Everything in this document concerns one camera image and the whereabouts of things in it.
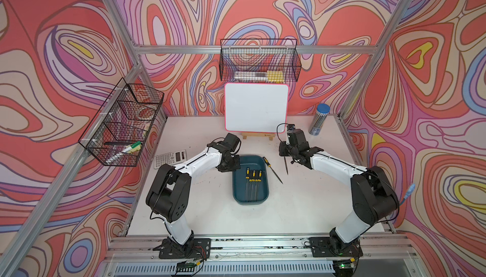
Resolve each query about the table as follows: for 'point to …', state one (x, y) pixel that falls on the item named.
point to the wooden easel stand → (245, 135)
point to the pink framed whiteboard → (256, 107)
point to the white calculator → (171, 158)
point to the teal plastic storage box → (253, 162)
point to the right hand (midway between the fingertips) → (283, 149)
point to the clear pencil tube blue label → (323, 110)
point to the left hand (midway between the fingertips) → (237, 167)
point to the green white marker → (123, 152)
